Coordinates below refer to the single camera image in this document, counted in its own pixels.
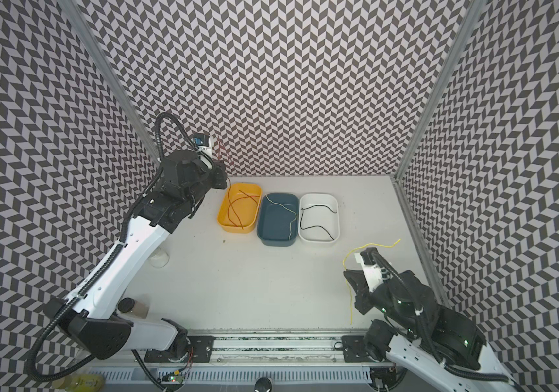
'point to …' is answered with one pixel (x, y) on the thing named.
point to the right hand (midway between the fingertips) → (347, 273)
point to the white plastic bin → (319, 218)
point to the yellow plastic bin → (239, 207)
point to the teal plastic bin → (278, 219)
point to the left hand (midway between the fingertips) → (220, 159)
